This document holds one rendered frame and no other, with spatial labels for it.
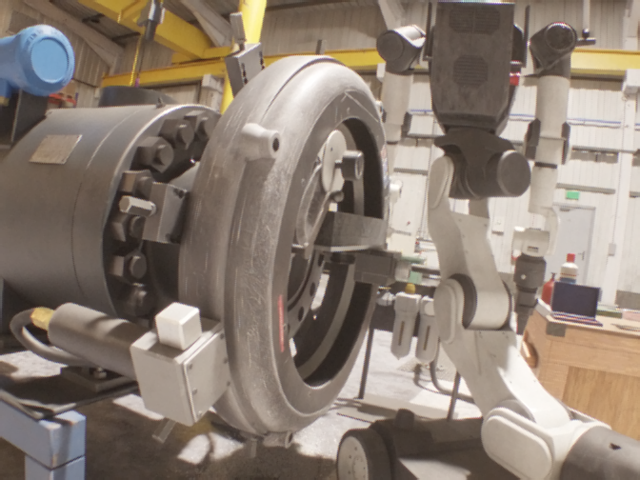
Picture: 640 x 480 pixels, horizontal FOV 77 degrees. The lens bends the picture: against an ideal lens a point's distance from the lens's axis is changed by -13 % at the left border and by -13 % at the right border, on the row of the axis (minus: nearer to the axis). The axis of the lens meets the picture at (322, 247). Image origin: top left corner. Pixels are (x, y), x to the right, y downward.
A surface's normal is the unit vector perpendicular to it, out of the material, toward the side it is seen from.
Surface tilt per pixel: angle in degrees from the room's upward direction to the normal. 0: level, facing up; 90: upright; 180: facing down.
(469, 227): 60
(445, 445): 45
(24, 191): 83
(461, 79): 105
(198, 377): 90
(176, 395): 113
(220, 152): 71
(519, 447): 90
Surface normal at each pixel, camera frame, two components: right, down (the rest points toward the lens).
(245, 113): -0.23, -0.48
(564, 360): -0.35, -0.02
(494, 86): -0.37, 0.24
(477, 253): 0.37, -0.43
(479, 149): -0.93, -0.12
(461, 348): -0.82, 0.28
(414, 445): 0.35, -0.65
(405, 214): -0.60, -0.06
